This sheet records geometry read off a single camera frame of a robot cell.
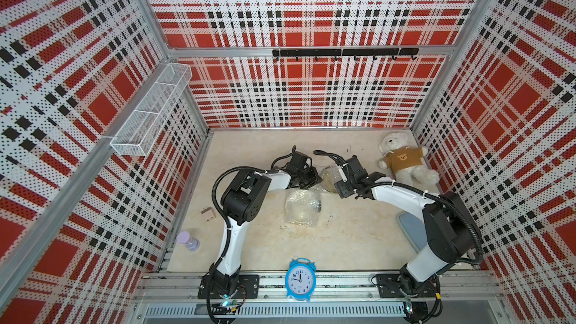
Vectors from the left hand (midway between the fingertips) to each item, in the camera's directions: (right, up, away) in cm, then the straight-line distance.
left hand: (326, 178), depth 99 cm
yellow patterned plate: (+3, +1, +2) cm, 3 cm away
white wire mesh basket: (-79, +19, -9) cm, 82 cm away
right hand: (+10, -1, -7) cm, 12 cm away
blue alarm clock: (-11, -30, -26) cm, 41 cm away
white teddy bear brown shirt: (+35, +7, -1) cm, 36 cm away
